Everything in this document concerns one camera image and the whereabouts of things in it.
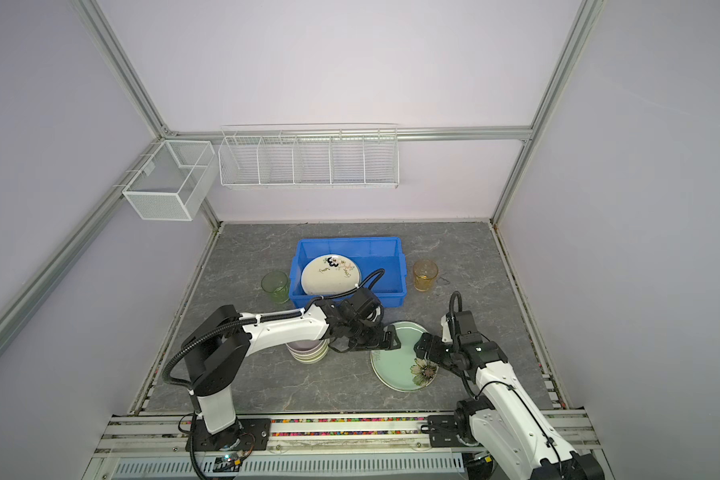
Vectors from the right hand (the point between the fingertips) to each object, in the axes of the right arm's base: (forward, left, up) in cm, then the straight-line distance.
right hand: (429, 353), depth 83 cm
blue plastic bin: (+37, +17, -2) cm, 41 cm away
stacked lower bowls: (-3, +32, +4) cm, 33 cm away
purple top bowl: (-1, +32, +9) cm, 34 cm away
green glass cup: (+26, +50, -3) cm, 56 cm away
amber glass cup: (+29, -2, -1) cm, 29 cm away
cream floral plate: (+29, +31, -2) cm, 42 cm away
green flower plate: (-4, +8, -2) cm, 9 cm away
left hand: (0, +12, +2) cm, 12 cm away
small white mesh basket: (+46, +82, +25) cm, 97 cm away
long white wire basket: (+56, +35, +27) cm, 71 cm away
